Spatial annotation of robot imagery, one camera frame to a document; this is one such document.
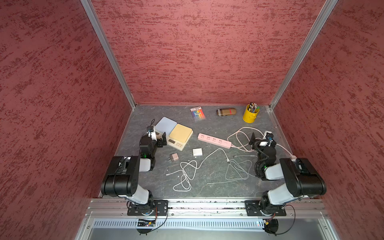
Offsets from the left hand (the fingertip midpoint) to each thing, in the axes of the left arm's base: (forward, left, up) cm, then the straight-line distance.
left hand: (158, 135), depth 94 cm
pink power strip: (0, -37, -5) cm, 38 cm away
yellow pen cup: (+17, -63, +5) cm, 65 cm away
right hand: (-2, -64, +3) cm, 64 cm away
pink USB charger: (-13, -11, -6) cm, 18 cm away
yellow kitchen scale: (+3, -13, -6) cm, 15 cm away
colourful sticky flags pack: (+25, -26, -6) cm, 36 cm away
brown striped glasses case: (+26, -48, -6) cm, 55 cm away
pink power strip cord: (+7, -52, -7) cm, 53 cm away
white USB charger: (-9, -26, -6) cm, 28 cm away
